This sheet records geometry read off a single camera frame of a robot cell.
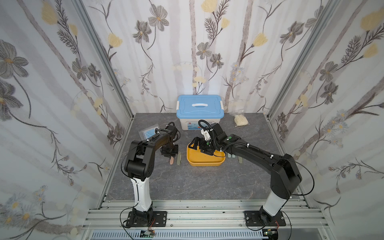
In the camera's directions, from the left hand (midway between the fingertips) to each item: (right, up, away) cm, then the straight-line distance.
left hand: (175, 154), depth 97 cm
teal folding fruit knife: (+28, +5, -33) cm, 44 cm away
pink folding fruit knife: (-2, -4, -2) cm, 5 cm away
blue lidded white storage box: (+21, +31, +7) cm, 38 cm away
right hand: (+14, +8, -16) cm, 23 cm away
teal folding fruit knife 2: (+29, +5, -36) cm, 47 cm away
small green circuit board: (-9, -34, -27) cm, 44 cm away
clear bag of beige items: (+49, +25, +18) cm, 58 cm away
